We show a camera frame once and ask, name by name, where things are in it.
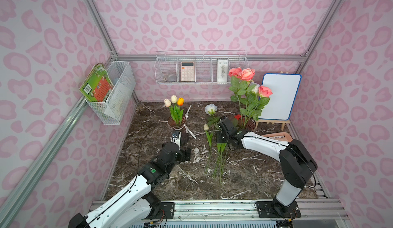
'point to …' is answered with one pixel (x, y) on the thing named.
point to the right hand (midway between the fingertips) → (217, 134)
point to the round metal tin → (170, 77)
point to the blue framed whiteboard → (284, 88)
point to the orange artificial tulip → (180, 101)
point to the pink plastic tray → (287, 138)
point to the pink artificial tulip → (167, 102)
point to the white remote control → (222, 70)
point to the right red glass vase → (246, 122)
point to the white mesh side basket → (111, 112)
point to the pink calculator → (187, 71)
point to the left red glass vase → (185, 136)
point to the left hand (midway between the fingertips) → (182, 142)
